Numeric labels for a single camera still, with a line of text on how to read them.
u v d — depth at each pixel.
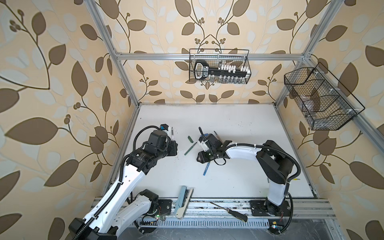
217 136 1.02
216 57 0.90
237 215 0.71
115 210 0.40
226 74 0.85
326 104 0.73
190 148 0.96
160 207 0.74
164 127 0.66
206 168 0.88
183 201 0.74
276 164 0.49
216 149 0.72
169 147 0.65
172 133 0.74
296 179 0.84
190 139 1.01
